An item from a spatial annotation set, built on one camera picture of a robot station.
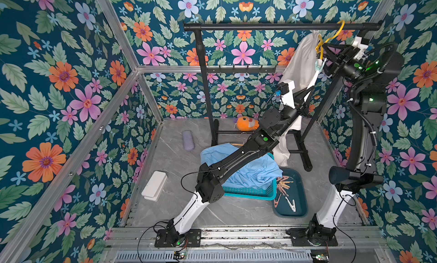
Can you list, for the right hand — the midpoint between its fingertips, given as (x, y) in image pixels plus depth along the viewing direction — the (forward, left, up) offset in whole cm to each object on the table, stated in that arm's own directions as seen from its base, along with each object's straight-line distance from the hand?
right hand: (329, 45), depth 55 cm
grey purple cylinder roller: (+6, +61, -60) cm, 86 cm away
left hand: (-10, +5, -8) cm, 14 cm away
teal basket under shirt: (-27, +14, -59) cm, 66 cm away
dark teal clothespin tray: (-28, +2, -63) cm, 69 cm away
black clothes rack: (+1, -10, -60) cm, 61 cm away
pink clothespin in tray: (-29, +10, -62) cm, 69 cm away
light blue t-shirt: (-20, +17, -52) cm, 58 cm away
